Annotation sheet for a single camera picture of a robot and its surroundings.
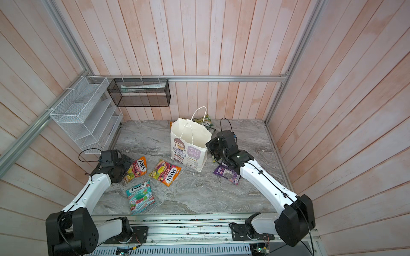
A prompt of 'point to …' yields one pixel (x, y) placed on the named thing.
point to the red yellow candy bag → (138, 168)
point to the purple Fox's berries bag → (227, 173)
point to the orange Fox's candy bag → (165, 173)
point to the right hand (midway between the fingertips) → (204, 142)
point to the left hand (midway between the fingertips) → (128, 166)
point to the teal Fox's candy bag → (141, 198)
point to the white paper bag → (189, 140)
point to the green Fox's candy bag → (205, 121)
